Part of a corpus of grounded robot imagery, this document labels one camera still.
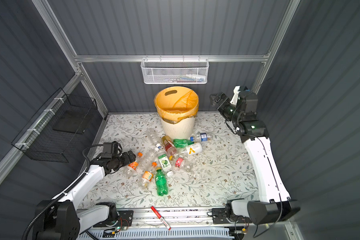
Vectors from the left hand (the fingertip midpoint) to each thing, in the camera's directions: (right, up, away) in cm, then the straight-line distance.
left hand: (129, 158), depth 87 cm
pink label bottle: (+30, -2, 0) cm, 30 cm away
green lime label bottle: (+21, -3, +2) cm, 21 cm away
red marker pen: (+21, -27, -14) cm, 37 cm away
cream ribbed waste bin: (+31, +17, +7) cm, 36 cm away
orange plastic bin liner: (+25, +35, +18) cm, 47 cm away
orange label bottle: (+12, -9, -4) cm, 16 cm away
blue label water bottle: (+44, +12, +13) cm, 47 cm away
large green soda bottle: (+19, -10, -6) cm, 22 cm away
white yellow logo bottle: (+37, +4, +6) cm, 38 cm away
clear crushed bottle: (+12, +12, +15) cm, 23 cm away
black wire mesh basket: (-32, +18, -13) cm, 39 cm away
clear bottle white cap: (+11, -1, +2) cm, 11 cm away
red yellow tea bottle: (+23, +7, +4) cm, 24 cm away
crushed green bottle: (+31, +8, +10) cm, 34 cm away
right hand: (+47, +30, -20) cm, 59 cm away
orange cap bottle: (0, -7, +2) cm, 8 cm away
